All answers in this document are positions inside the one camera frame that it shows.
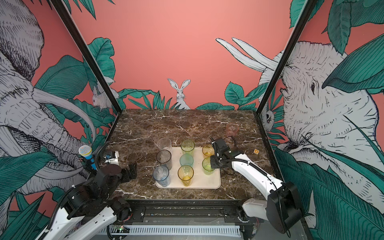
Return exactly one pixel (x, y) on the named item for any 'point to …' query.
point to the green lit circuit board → (119, 227)
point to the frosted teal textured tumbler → (186, 159)
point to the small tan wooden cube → (256, 151)
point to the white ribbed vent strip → (175, 230)
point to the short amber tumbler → (208, 151)
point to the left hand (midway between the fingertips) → (130, 164)
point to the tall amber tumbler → (185, 173)
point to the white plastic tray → (200, 180)
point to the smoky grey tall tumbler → (164, 157)
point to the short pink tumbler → (232, 129)
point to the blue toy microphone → (86, 151)
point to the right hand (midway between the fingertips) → (213, 160)
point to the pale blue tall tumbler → (161, 174)
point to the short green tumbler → (206, 165)
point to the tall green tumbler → (187, 147)
